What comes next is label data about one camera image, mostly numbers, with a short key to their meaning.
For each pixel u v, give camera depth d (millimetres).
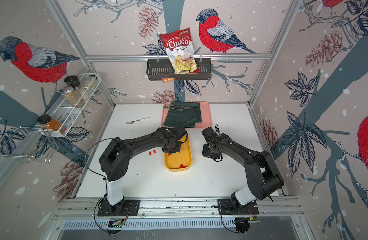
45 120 589
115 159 486
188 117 1120
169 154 925
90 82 856
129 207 728
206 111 1158
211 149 773
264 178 439
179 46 817
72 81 733
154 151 927
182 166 873
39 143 662
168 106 1190
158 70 949
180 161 869
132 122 1093
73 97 715
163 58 905
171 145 756
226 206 728
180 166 875
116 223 708
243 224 714
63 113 743
